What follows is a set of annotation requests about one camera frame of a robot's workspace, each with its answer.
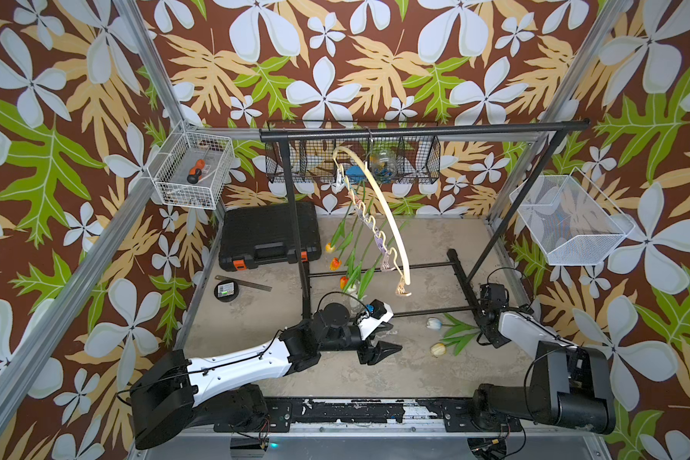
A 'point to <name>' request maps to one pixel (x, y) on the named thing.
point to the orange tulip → (335, 263)
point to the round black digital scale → (226, 291)
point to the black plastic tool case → (257, 234)
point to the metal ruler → (246, 284)
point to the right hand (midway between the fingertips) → (487, 326)
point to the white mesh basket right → (575, 223)
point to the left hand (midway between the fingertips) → (397, 334)
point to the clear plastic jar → (384, 167)
